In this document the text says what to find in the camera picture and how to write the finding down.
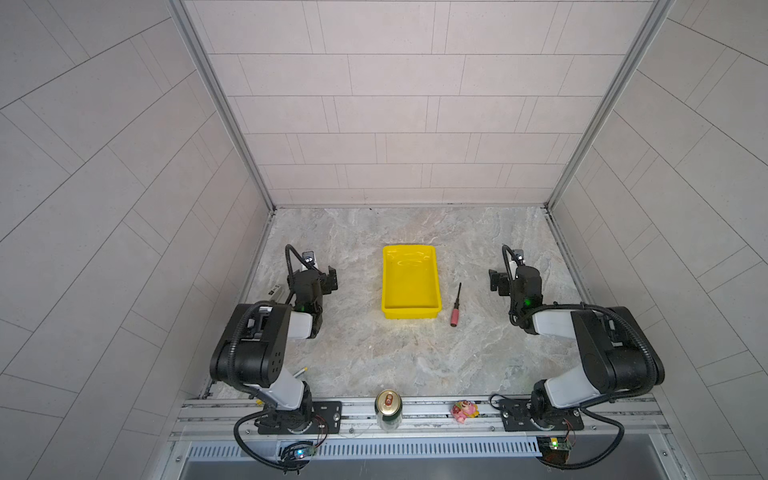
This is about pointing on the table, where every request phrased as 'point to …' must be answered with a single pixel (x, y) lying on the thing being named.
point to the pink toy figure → (463, 409)
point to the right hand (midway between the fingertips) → (507, 267)
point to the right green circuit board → (554, 449)
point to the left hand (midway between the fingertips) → (321, 262)
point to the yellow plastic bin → (410, 282)
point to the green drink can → (388, 406)
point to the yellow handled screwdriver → (300, 372)
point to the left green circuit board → (307, 452)
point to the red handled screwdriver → (455, 313)
